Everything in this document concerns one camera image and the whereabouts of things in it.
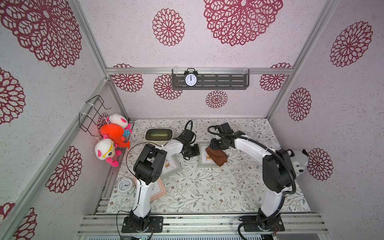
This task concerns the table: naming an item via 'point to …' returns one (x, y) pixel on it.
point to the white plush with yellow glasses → (105, 149)
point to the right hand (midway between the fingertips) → (211, 143)
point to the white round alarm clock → (126, 186)
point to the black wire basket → (96, 103)
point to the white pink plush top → (119, 119)
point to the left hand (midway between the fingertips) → (199, 153)
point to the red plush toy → (116, 133)
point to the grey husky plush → (299, 159)
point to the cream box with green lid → (158, 136)
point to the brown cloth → (218, 156)
